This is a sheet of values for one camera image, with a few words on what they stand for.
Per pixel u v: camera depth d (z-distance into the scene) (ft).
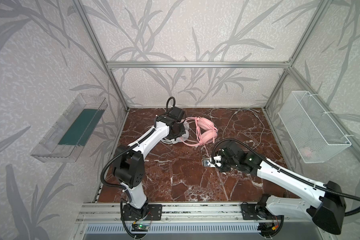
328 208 1.24
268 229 2.28
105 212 2.47
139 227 2.32
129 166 1.52
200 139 2.64
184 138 3.16
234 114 3.83
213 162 2.09
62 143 2.04
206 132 2.62
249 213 2.37
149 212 2.40
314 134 2.06
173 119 2.10
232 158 1.89
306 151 2.38
